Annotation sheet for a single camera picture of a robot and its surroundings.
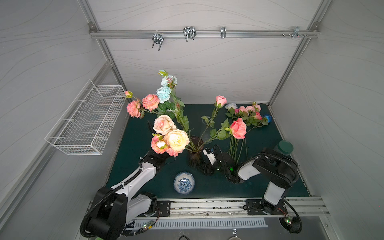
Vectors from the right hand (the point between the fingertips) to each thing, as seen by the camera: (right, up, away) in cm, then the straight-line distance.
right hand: (200, 163), depth 88 cm
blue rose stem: (+51, +27, +20) cm, 62 cm away
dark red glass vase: (-3, +8, -8) cm, 12 cm away
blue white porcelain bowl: (-9, -9, -6) cm, 14 cm away
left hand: (-10, +14, -4) cm, 18 cm away
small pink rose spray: (+40, +28, +22) cm, 53 cm away
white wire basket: (-54, +23, -20) cm, 61 cm away
